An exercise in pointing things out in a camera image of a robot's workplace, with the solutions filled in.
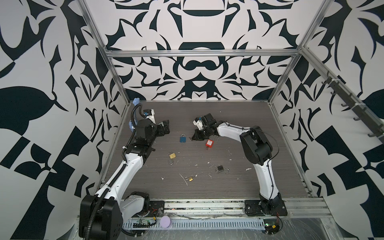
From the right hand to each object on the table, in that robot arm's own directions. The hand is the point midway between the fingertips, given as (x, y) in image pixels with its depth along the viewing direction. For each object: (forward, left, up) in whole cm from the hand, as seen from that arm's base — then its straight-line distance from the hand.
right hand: (192, 137), depth 97 cm
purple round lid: (-45, +11, +6) cm, 47 cm away
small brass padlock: (-25, +1, -2) cm, 25 cm away
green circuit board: (-47, -37, -5) cm, 60 cm away
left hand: (-1, +17, +21) cm, 27 cm away
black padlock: (-19, -16, -3) cm, 25 cm away
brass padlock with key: (-12, +12, -2) cm, 17 cm away
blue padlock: (+1, +6, -2) cm, 7 cm away
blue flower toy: (+11, +32, +22) cm, 40 cm away
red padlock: (-4, -11, -2) cm, 12 cm away
